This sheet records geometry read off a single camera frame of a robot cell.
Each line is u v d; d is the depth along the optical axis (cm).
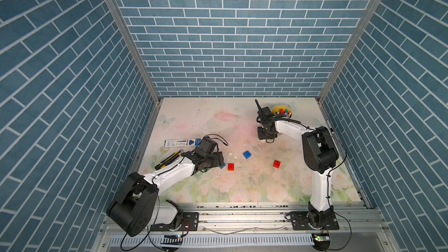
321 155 55
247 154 93
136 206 41
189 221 74
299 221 73
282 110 99
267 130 80
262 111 83
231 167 89
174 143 97
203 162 66
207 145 68
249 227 73
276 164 89
